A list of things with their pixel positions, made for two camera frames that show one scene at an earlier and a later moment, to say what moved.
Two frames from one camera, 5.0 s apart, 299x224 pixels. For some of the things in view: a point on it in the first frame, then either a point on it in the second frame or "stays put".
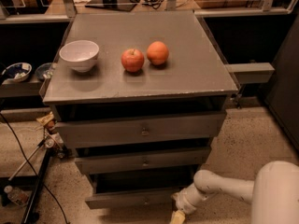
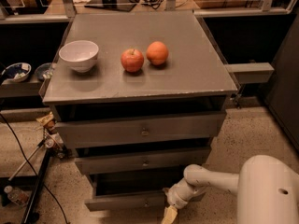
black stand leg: x=31 y=216 stays put
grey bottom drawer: x=135 y=190 stays put
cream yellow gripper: x=183 y=203 -> x=175 y=199
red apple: x=133 y=60 stays put
